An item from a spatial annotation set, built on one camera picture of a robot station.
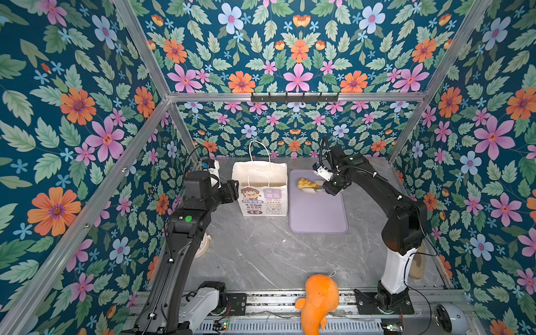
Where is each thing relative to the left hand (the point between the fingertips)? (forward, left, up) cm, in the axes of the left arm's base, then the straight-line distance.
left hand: (233, 177), depth 69 cm
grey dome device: (-42, -66, -24) cm, 82 cm away
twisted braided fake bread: (+16, -28, -28) cm, 43 cm away
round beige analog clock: (-11, +17, -30) cm, 36 cm away
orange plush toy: (-33, -28, -24) cm, 49 cm away
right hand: (+8, -39, -18) cm, 44 cm away
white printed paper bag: (+1, -9, -6) cm, 11 cm away
